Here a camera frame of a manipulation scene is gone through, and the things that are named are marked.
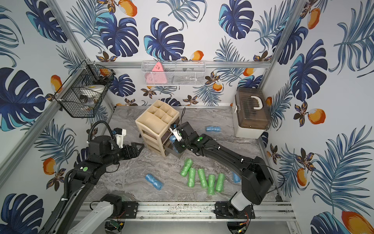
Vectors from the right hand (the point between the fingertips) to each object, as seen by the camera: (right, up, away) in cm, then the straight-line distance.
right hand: (177, 140), depth 83 cm
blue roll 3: (-12, -24, -2) cm, 27 cm away
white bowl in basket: (-46, +28, -3) cm, 54 cm away
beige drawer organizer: (-13, +8, -2) cm, 15 cm away
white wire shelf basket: (0, +45, +20) cm, 50 cm away
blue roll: (-3, +1, -3) cm, 4 cm away
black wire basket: (-56, +20, -2) cm, 60 cm away
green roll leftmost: (+5, -16, +5) cm, 18 cm away
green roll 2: (+14, -22, +1) cm, 26 cm away
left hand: (-19, 0, -12) cm, 22 cm away
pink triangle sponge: (-13, +39, +7) cm, 42 cm away
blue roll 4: (+34, -22, +1) cm, 41 cm away
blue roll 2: (+24, +6, +22) cm, 34 cm away
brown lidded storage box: (+49, +16, +16) cm, 54 cm away
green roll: (+8, -21, +1) cm, 23 cm away
